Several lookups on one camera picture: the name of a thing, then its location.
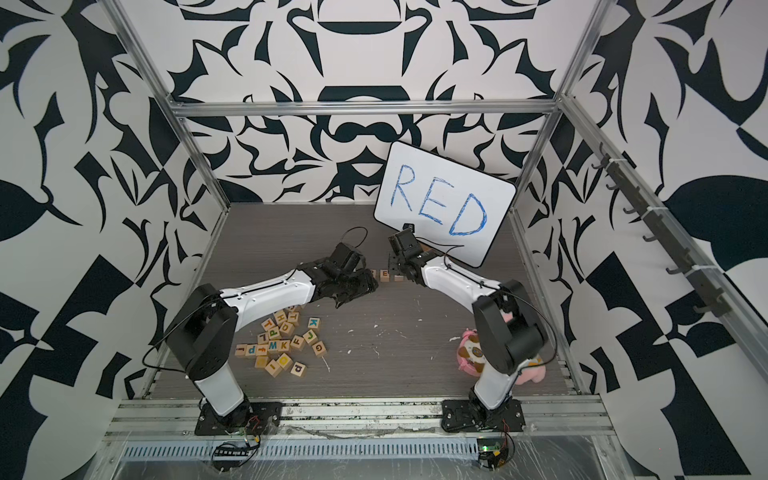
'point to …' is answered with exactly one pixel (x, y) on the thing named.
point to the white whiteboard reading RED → (454, 209)
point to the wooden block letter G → (319, 349)
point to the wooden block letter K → (284, 345)
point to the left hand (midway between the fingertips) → (373, 281)
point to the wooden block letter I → (273, 367)
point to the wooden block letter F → (297, 342)
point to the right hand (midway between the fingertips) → (398, 256)
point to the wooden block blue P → (298, 369)
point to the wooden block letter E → (384, 276)
